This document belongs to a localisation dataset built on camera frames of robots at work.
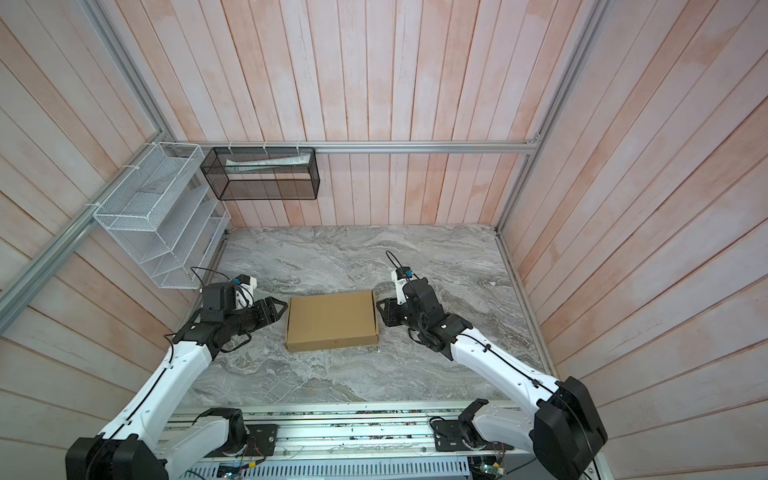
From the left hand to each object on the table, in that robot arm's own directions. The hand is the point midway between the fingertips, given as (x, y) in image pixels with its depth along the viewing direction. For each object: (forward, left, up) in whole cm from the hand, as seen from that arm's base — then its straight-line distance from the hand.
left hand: (279, 314), depth 82 cm
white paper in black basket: (+38, +16, +22) cm, 47 cm away
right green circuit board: (-34, -54, -14) cm, 65 cm away
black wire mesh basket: (+51, +14, +11) cm, 54 cm away
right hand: (+2, -28, +3) cm, 29 cm away
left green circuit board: (-35, +8, -14) cm, 38 cm away
